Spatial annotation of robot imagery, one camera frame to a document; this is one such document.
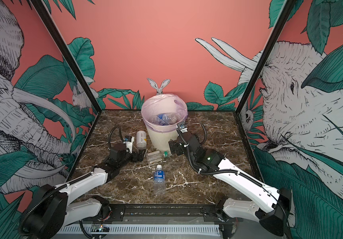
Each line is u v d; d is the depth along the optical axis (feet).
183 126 1.89
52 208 1.33
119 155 2.16
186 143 1.59
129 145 2.52
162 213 2.46
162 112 3.15
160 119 3.04
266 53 2.79
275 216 1.21
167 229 2.30
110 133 3.42
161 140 2.81
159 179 2.68
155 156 3.11
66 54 2.81
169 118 3.19
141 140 3.13
